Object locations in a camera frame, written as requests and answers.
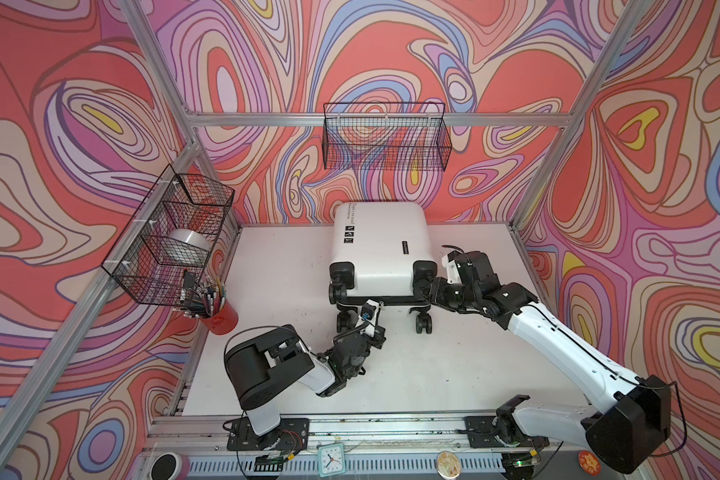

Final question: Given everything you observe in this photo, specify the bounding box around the pink tape roll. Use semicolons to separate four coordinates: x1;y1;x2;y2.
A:
147;452;190;480

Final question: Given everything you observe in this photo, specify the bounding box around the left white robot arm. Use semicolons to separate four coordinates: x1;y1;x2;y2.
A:
223;321;386;437

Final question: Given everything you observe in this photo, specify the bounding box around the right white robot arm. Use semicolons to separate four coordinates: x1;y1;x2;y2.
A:
413;249;673;474

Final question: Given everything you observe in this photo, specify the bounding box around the white roll in basket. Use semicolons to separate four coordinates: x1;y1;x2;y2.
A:
163;228;211;267

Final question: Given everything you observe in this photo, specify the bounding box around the small teal alarm clock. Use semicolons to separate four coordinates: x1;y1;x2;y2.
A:
317;443;347;478

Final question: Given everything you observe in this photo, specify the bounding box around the wire basket on left wall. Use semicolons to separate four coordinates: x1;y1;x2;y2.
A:
102;166;234;308

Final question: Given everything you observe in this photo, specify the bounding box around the black suitcase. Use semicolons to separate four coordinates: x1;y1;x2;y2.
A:
329;202;438;334

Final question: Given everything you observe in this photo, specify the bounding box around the red round sticker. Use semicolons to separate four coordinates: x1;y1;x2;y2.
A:
577;450;602;476

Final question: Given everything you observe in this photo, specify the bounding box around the wire basket on back wall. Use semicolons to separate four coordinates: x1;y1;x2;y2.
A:
322;100;452;172

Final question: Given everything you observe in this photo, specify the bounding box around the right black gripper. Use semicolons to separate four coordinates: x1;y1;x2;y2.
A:
413;276;478;312

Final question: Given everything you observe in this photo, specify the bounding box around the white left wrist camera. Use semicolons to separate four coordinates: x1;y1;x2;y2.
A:
356;299;383;338

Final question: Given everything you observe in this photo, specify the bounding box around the red pen holder cup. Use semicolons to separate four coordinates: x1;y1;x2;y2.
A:
178;272;239;336

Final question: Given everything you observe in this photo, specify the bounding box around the wire basket on wall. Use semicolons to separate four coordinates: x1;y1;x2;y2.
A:
102;166;234;308
322;100;452;172

